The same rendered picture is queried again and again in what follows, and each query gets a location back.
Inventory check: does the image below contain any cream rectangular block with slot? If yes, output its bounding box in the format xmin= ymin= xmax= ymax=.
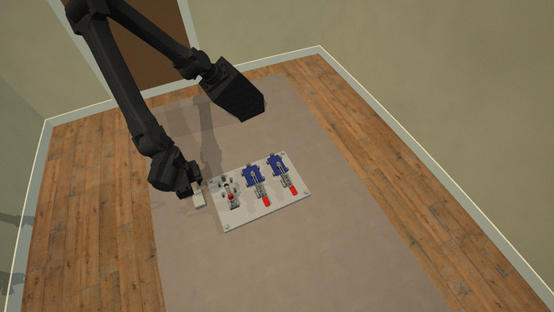
xmin=192 ymin=189 xmax=207 ymax=210

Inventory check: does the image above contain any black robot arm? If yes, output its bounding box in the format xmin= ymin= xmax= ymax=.
xmin=65 ymin=0 xmax=230 ymax=200

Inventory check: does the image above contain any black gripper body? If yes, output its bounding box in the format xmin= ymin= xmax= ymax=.
xmin=179 ymin=160 xmax=202 ymax=183

